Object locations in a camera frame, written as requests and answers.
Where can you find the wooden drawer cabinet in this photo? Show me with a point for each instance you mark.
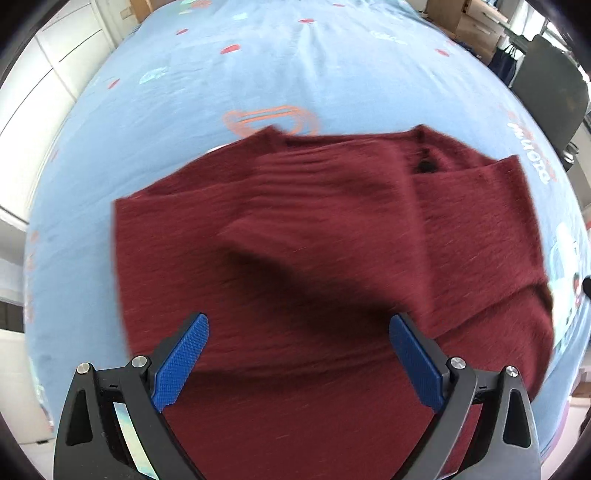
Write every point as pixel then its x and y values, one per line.
pixel 475 23

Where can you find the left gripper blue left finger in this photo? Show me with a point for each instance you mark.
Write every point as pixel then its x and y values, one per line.
pixel 112 424

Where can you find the dark red knit sweater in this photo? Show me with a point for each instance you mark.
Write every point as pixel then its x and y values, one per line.
pixel 299 250

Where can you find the black office chair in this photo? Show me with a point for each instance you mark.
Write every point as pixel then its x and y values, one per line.
pixel 553 90

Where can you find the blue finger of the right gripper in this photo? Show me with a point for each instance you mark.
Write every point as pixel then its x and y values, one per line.
pixel 586 286

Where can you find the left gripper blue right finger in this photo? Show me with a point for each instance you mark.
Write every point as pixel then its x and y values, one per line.
pixel 505 442

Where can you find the blue cartoon bed sheet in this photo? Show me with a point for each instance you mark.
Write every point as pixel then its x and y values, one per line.
pixel 188 78

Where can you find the white wardrobe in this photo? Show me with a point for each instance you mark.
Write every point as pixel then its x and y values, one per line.
pixel 43 85

